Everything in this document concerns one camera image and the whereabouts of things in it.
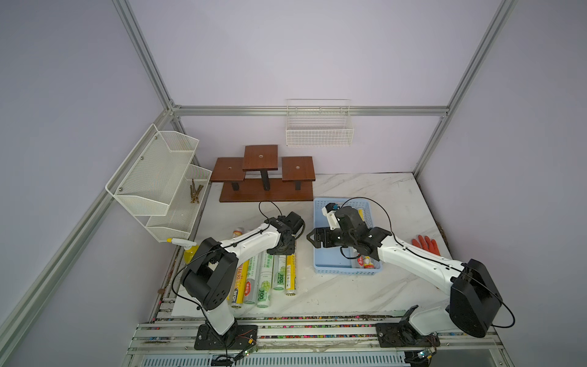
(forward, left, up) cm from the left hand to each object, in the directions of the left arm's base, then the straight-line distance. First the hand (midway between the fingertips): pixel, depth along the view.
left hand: (282, 251), depth 90 cm
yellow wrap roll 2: (-10, +15, -1) cm, 18 cm away
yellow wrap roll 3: (-10, -4, -1) cm, 10 cm away
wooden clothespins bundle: (+22, +38, +10) cm, 45 cm away
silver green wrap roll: (-16, +10, 0) cm, 19 cm away
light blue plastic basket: (-3, -20, -4) cm, 21 cm away
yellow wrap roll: (-17, +18, -1) cm, 24 cm away
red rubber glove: (+4, -63, -4) cm, 63 cm away
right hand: (0, -14, +9) cm, 16 cm away
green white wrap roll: (-8, +5, 0) cm, 10 cm away
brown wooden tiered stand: (+35, +18, +6) cm, 39 cm away
